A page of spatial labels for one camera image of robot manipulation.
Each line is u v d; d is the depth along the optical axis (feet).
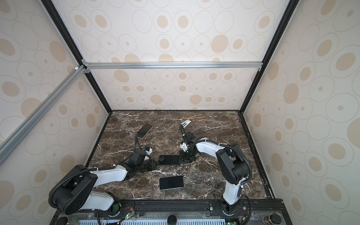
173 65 3.01
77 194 1.38
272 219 2.09
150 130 3.51
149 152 2.72
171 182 2.80
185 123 3.58
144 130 3.50
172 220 2.09
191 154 2.55
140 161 2.35
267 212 2.39
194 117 3.82
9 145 1.68
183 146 2.87
